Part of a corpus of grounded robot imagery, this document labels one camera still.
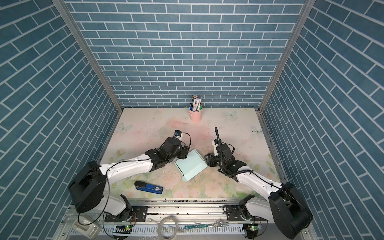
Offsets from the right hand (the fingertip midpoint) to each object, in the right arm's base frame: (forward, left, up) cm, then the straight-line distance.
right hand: (207, 154), depth 86 cm
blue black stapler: (-19, +33, -4) cm, 39 cm away
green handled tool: (-34, +2, -8) cm, 35 cm away
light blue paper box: (-5, +8, -4) cm, 9 cm away
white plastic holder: (-39, +53, -4) cm, 66 cm away
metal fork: (-32, -8, -8) cm, 34 cm away
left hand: (+2, +12, +4) cm, 13 cm away
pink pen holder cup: (+32, +10, -2) cm, 34 cm away
